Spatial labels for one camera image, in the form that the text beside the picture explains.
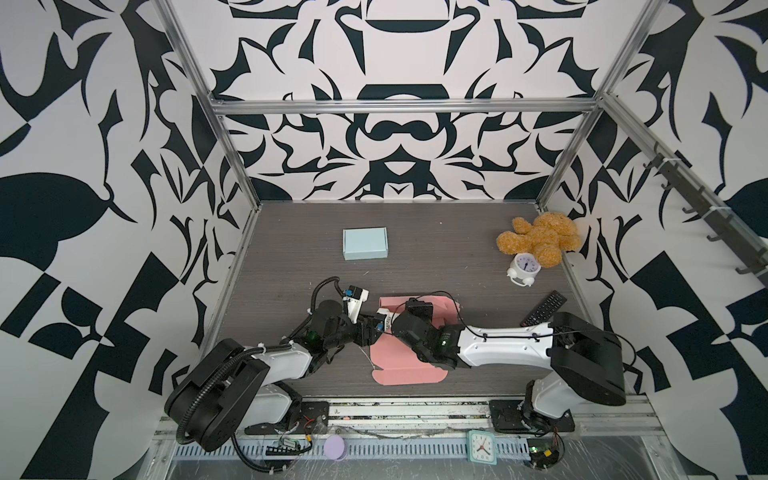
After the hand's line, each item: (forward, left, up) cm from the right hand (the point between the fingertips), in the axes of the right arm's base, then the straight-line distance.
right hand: (414, 296), depth 83 cm
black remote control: (0, -39, -11) cm, 41 cm away
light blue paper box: (+23, +15, -6) cm, 28 cm away
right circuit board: (-34, -29, -13) cm, 46 cm away
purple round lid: (-34, +19, -2) cm, 39 cm away
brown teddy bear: (+24, -47, -4) cm, 53 cm away
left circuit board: (-33, +32, -12) cm, 47 cm away
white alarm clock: (+15, -37, -9) cm, 41 cm away
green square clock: (-33, -13, -9) cm, 37 cm away
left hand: (-4, +8, -4) cm, 10 cm away
